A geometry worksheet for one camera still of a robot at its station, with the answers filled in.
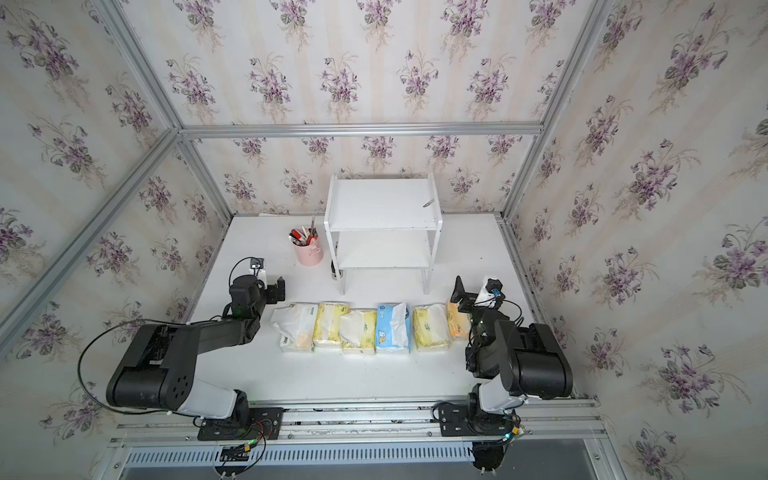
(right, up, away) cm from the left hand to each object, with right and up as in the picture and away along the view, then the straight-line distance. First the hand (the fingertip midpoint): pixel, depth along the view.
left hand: (267, 278), depth 93 cm
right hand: (+65, 0, -7) cm, 65 cm away
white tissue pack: (+11, -12, -7) cm, 18 cm away
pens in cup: (+9, +14, +8) cm, 19 cm away
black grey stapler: (+20, 0, +8) cm, 21 cm away
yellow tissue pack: (+21, -14, -9) cm, 27 cm away
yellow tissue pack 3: (+51, -13, -7) cm, 53 cm away
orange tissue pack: (+60, -13, -6) cm, 61 cm away
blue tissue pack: (+40, -13, -10) cm, 43 cm away
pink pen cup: (+11, +7, +8) cm, 15 cm away
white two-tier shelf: (+38, +16, -20) cm, 46 cm away
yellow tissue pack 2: (+30, -14, -9) cm, 34 cm away
